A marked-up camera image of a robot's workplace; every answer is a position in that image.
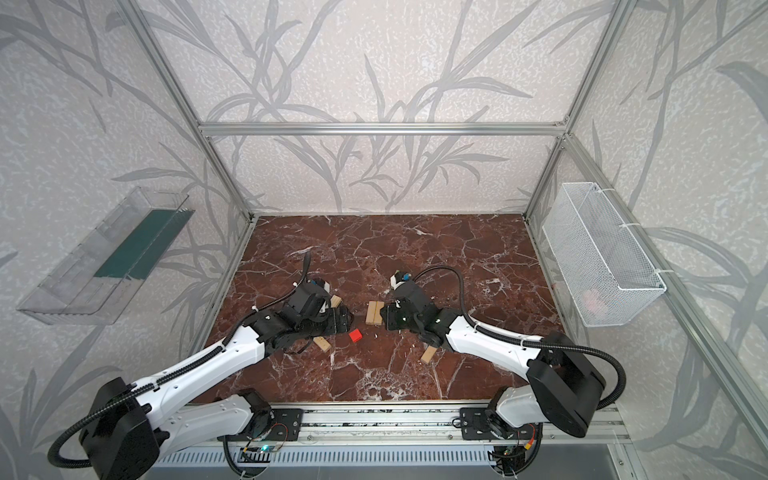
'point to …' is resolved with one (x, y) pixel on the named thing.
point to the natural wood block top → (371, 313)
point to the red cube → (355, 335)
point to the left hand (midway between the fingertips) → (347, 312)
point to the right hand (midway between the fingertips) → (383, 302)
